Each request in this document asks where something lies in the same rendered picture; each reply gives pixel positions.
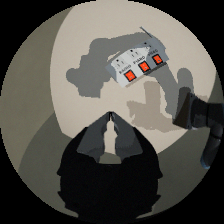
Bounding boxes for grey power strip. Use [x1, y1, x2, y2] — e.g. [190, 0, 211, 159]
[105, 26, 169, 88]

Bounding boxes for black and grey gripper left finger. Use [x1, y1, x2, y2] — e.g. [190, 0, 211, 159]
[57, 111, 111, 176]

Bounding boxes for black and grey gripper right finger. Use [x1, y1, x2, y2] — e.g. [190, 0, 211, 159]
[111, 111, 163, 179]

